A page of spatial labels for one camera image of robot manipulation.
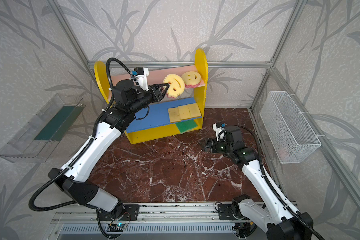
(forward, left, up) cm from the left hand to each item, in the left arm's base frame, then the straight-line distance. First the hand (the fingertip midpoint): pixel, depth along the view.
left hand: (168, 81), depth 63 cm
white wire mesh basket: (-18, -52, -13) cm, 56 cm away
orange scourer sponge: (+10, +1, -34) cm, 36 cm away
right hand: (-12, -17, -26) cm, 34 cm away
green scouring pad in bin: (-15, +47, -13) cm, 51 cm away
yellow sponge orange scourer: (+13, -12, -33) cm, 38 cm away
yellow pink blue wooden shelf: (+13, -3, -34) cm, 36 cm away
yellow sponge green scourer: (+11, -7, -47) cm, 49 cm away
